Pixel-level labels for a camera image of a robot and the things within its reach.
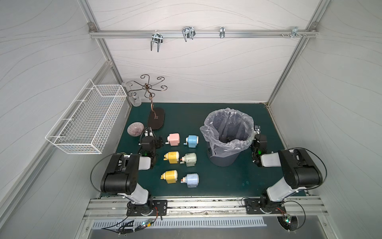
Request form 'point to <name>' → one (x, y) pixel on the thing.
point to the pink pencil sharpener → (173, 139)
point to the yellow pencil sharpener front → (171, 177)
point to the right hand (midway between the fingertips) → (253, 133)
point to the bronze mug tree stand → (156, 117)
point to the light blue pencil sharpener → (192, 179)
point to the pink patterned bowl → (135, 129)
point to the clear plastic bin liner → (228, 130)
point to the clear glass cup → (134, 97)
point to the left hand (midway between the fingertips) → (152, 136)
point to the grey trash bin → (223, 161)
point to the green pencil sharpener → (190, 159)
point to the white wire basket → (86, 126)
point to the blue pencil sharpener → (192, 141)
